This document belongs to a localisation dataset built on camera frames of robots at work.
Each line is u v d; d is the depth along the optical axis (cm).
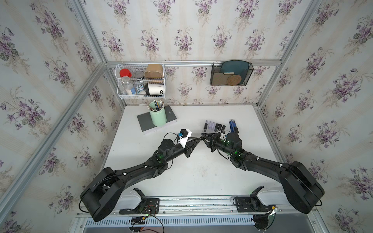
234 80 98
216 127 98
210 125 97
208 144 76
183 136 65
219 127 96
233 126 103
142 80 93
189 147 69
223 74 92
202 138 77
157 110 91
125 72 92
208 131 102
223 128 96
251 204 66
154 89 94
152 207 72
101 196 41
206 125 98
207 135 76
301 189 42
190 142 74
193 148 73
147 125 100
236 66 92
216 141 73
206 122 97
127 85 87
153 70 89
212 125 97
